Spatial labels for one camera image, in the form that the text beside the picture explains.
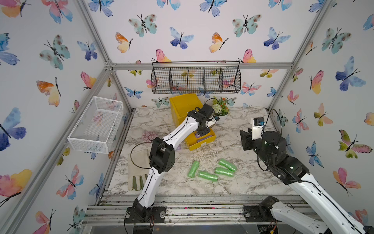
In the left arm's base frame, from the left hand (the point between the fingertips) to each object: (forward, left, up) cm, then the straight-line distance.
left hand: (204, 126), depth 93 cm
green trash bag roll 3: (-25, -10, -12) cm, 30 cm away
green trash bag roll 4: (-21, -13, -12) cm, 27 cm away
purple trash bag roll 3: (-9, +17, -12) cm, 22 cm away
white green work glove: (-36, +28, +21) cm, 50 cm away
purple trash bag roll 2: (-6, 0, -4) cm, 7 cm away
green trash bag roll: (-23, +8, -13) cm, 27 cm away
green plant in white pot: (+13, -12, +2) cm, 18 cm away
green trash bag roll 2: (-27, -1, -11) cm, 30 cm away
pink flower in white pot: (-4, +35, -4) cm, 36 cm away
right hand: (-17, -17, +19) cm, 31 cm away
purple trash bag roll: (-9, +5, +3) cm, 11 cm away
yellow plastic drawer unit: (+11, +15, +8) cm, 20 cm away
